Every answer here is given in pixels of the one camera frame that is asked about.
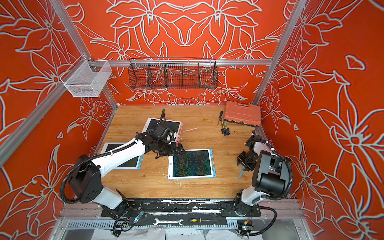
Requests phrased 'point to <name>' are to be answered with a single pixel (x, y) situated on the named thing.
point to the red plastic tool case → (243, 113)
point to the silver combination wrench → (157, 221)
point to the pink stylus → (190, 129)
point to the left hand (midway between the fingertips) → (180, 151)
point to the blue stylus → (241, 172)
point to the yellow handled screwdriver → (199, 220)
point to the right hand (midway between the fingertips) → (240, 164)
